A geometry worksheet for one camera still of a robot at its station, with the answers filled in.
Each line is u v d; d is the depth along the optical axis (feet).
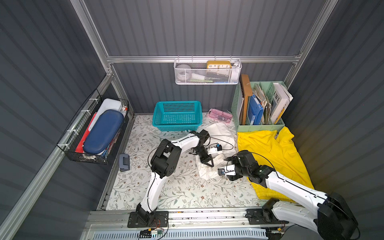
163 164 1.87
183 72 2.71
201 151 2.77
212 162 2.88
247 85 2.98
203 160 2.75
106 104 2.54
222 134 3.52
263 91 3.35
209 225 2.38
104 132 2.22
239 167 2.39
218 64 2.86
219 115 3.91
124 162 2.99
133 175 2.91
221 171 2.32
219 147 2.77
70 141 2.00
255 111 3.18
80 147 2.16
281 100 3.06
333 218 1.30
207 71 2.96
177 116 3.91
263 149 3.24
